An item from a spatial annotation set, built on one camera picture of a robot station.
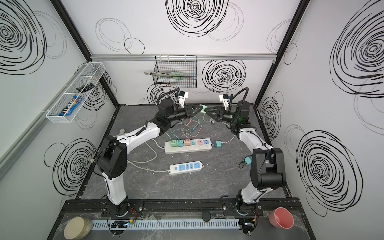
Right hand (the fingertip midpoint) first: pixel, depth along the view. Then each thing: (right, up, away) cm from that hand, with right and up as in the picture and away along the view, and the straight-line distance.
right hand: (205, 112), depth 77 cm
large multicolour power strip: (-2, -20, +17) cm, 26 cm away
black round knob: (-1, -45, -14) cm, 47 cm away
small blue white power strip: (-11, -32, +8) cm, 34 cm away
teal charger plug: (+10, -20, +19) cm, 29 cm away
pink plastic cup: (+35, -50, -8) cm, 61 cm away
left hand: (-1, +1, -1) cm, 2 cm away
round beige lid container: (-57, -52, -12) cm, 78 cm away
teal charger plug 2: (+26, -29, +12) cm, 40 cm away
